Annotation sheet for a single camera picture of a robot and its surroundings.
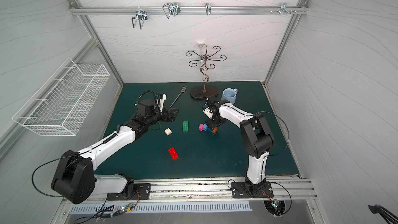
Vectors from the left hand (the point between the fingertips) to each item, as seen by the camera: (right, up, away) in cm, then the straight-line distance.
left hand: (172, 109), depth 84 cm
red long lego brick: (0, -24, 0) cm, 24 cm away
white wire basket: (-47, +4, -15) cm, 49 cm away
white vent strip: (0, -44, -13) cm, 46 cm away
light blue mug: (+36, +9, +25) cm, 44 cm away
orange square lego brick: (+24, -13, +7) cm, 28 cm away
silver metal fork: (+2, +12, +32) cm, 34 cm away
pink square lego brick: (+16, -12, +10) cm, 22 cm away
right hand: (+24, -9, +11) cm, 28 cm away
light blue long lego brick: (+18, -12, +9) cm, 23 cm away
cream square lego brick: (-5, -14, +9) cm, 18 cm away
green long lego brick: (+6, -12, +12) cm, 18 cm away
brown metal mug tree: (+15, +11, +31) cm, 36 cm away
